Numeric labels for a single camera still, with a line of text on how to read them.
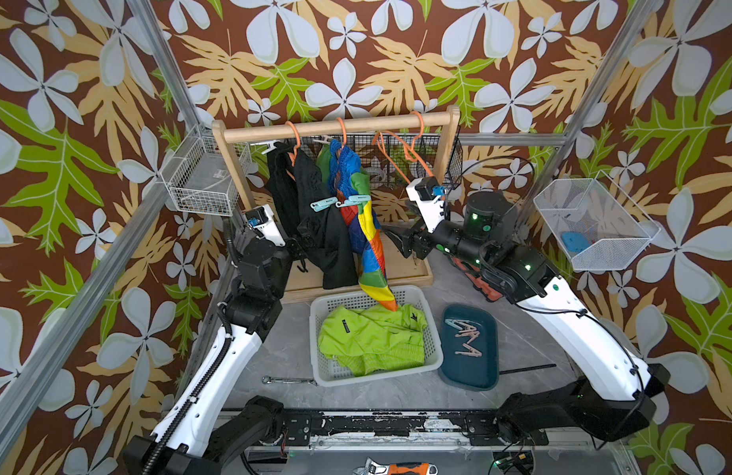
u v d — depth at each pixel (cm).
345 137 63
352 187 65
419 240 50
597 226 82
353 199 62
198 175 85
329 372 83
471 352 86
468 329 91
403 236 50
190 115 86
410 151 71
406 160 71
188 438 38
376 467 69
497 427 66
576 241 80
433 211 48
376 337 81
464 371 78
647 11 68
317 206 61
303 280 99
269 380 82
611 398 39
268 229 59
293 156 68
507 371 85
